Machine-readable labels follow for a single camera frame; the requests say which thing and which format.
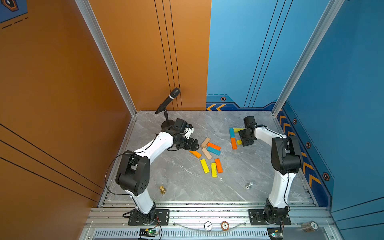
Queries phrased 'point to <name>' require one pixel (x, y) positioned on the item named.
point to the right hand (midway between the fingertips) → (240, 136)
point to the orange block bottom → (219, 166)
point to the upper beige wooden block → (205, 142)
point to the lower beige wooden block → (207, 153)
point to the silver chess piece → (248, 185)
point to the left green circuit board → (150, 232)
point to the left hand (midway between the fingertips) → (193, 144)
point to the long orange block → (213, 146)
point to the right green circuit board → (276, 233)
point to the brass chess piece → (163, 190)
